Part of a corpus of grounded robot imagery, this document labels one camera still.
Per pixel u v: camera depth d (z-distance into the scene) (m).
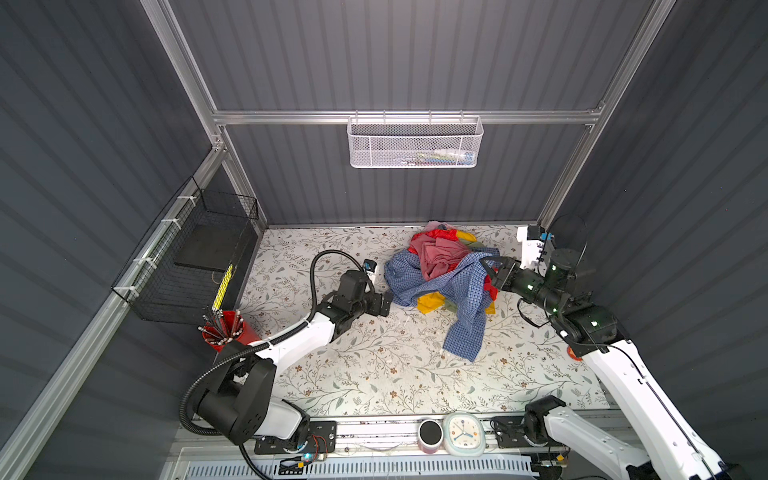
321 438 0.72
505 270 0.58
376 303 0.79
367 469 0.77
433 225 1.17
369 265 0.77
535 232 0.58
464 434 0.72
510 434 0.74
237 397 0.43
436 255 0.87
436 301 0.98
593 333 0.46
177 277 0.71
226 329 0.81
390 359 0.87
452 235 1.01
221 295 0.68
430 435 0.70
